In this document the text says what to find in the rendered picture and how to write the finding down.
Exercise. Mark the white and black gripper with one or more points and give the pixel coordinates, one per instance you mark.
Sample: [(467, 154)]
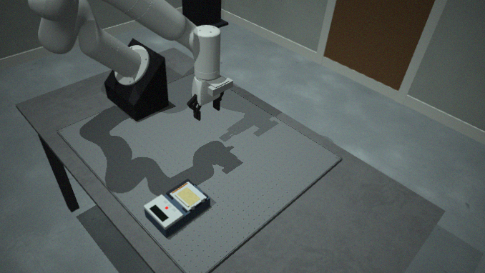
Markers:
[(201, 97)]

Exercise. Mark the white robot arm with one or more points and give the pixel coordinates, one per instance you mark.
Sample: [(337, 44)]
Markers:
[(158, 16)]

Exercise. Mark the dark blue and white dock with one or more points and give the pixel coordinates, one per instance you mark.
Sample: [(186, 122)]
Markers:
[(168, 215)]

